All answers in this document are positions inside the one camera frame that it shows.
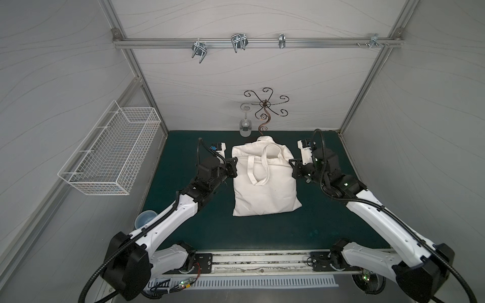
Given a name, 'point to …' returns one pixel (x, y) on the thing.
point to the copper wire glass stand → (264, 112)
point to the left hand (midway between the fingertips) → (236, 158)
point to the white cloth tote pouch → (264, 184)
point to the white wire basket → (108, 161)
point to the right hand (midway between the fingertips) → (292, 159)
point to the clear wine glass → (245, 125)
